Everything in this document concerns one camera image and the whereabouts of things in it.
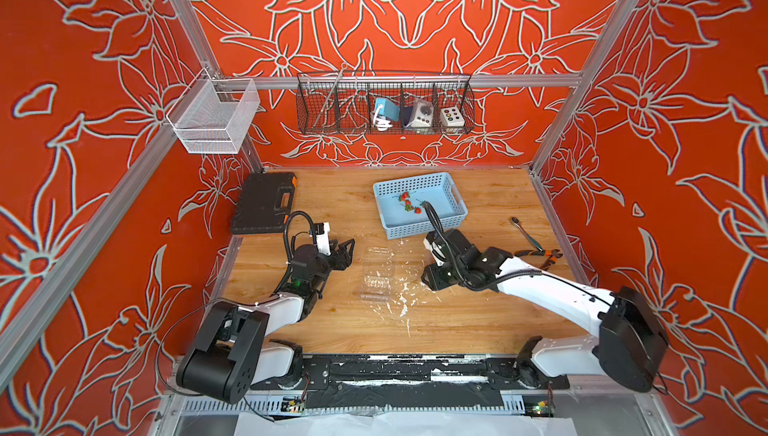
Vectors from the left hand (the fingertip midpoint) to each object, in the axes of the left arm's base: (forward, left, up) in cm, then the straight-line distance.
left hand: (347, 240), depth 88 cm
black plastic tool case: (+16, +32, -5) cm, 36 cm away
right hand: (-10, -22, -1) cm, 25 cm away
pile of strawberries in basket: (+22, -19, -8) cm, 30 cm away
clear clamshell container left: (-3, -10, -10) cm, 14 cm away
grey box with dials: (+33, -21, +23) cm, 45 cm away
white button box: (+36, -31, +20) cm, 52 cm away
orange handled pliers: (+4, -65, -8) cm, 66 cm away
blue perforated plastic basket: (+19, -16, -9) cm, 27 cm away
